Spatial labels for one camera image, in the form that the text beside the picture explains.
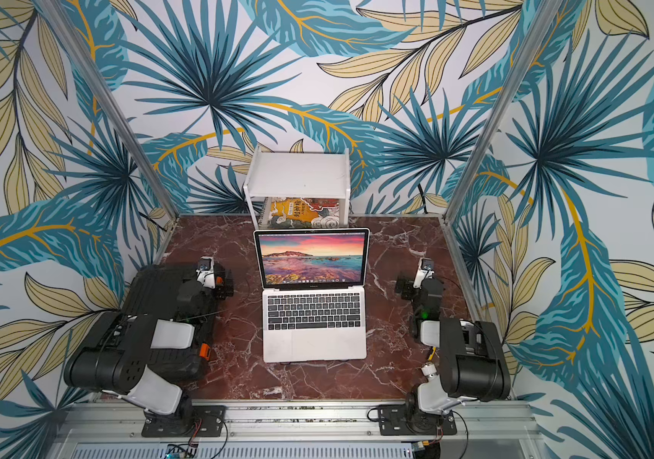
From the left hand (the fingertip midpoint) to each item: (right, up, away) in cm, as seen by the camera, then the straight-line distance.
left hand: (215, 272), depth 92 cm
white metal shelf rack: (+28, +29, -10) cm, 41 cm away
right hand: (+60, 0, +1) cm, 60 cm away
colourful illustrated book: (+28, +19, +1) cm, 34 cm away
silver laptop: (+32, -6, -9) cm, 34 cm away
